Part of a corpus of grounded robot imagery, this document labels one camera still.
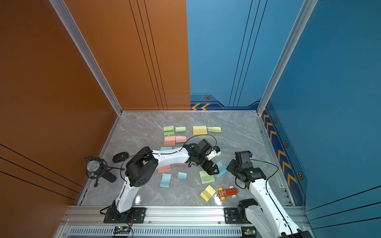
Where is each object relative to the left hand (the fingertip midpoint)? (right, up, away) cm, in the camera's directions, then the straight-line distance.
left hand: (215, 166), depth 88 cm
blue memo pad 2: (-29, -8, -4) cm, 30 cm away
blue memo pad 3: (+4, -1, -3) cm, 5 cm away
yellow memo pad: (-8, +21, +21) cm, 31 cm away
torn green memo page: (-23, +21, +23) cm, 39 cm away
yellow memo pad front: (-5, -12, -9) cm, 16 cm away
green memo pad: (-31, +20, +18) cm, 41 cm away
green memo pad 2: (-6, -6, -3) cm, 9 cm away
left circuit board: (-48, -26, -17) cm, 57 cm away
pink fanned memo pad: (-30, +13, +14) cm, 35 cm away
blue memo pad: (-32, +9, +12) cm, 35 cm away
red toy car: (+8, -11, -9) cm, 16 cm away
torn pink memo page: (-22, +14, +17) cm, 31 cm away
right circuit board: (+14, -27, -17) cm, 35 cm away
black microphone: (-57, +5, -20) cm, 61 cm away
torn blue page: (-20, -6, -1) cm, 21 cm away
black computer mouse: (-59, +5, +4) cm, 59 cm away
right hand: (+8, +1, -5) cm, 10 cm away
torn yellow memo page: (+2, +21, +19) cm, 28 cm away
